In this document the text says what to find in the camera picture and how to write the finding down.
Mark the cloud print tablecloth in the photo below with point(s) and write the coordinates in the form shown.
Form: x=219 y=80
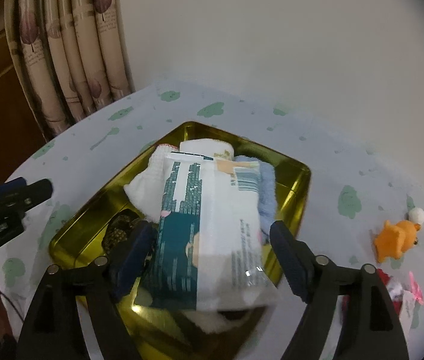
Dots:
x=353 y=190

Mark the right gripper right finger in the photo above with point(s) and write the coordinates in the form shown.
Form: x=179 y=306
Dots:
x=371 y=328

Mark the dark patterned pouch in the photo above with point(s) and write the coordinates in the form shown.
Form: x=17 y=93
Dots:
x=121 y=233

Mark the white sock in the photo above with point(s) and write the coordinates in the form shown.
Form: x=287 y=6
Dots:
x=208 y=147

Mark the red white satin pouch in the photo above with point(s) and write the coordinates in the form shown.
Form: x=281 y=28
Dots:
x=397 y=290

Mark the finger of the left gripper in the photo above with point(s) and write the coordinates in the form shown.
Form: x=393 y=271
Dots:
x=18 y=197

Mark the light blue towel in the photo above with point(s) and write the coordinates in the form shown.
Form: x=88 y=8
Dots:
x=267 y=206

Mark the small white ball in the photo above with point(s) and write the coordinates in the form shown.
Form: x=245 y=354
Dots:
x=416 y=215

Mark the orange deer toy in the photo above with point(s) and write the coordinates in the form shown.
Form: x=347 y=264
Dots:
x=395 y=239

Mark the beige patterned curtain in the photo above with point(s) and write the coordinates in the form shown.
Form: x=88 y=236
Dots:
x=68 y=58

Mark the wet wipes pack teal white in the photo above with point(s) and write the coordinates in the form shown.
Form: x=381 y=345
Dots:
x=208 y=255

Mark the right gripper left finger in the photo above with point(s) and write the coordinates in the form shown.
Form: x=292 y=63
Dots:
x=52 y=328

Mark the white waffle towel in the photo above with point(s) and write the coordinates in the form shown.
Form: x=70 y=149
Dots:
x=145 y=191

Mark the flower print tissue pack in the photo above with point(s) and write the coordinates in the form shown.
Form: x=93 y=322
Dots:
x=407 y=311

